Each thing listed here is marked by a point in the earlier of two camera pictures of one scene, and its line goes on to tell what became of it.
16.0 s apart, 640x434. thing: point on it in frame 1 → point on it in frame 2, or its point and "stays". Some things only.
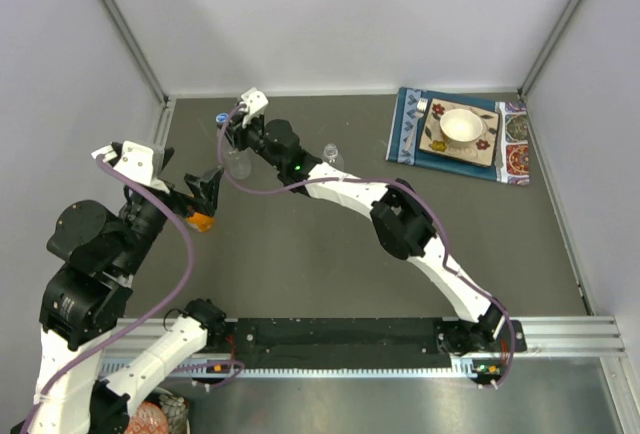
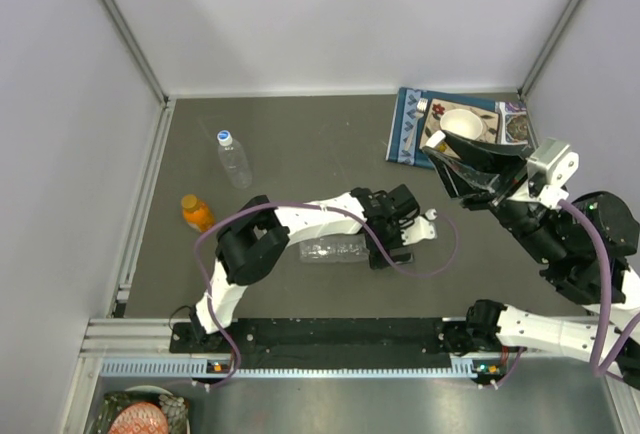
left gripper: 206,196 → 397,242
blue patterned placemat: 511,151 stays
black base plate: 371,336 stays
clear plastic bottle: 332,156 → 335,249
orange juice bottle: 201,221 stays
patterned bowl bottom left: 167,415 stays
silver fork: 420,110 stays
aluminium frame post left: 122,22 stays
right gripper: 238,133 → 508,156
